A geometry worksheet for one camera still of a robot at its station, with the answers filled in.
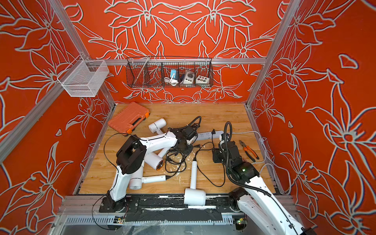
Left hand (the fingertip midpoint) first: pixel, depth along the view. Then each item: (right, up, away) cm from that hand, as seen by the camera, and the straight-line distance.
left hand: (189, 150), depth 92 cm
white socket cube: (+8, +46, +1) cm, 46 cm away
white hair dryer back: (-23, +15, +6) cm, 27 cm away
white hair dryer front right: (+2, -19, -21) cm, 28 cm away
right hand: (+13, +4, -15) cm, 20 cm away
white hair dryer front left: (-28, -12, -16) cm, 34 cm away
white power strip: (+13, +9, +5) cm, 16 cm away
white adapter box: (0, +46, -1) cm, 46 cm away
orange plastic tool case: (-45, +19, +11) cm, 50 cm away
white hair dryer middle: (-19, -4, -12) cm, 22 cm away
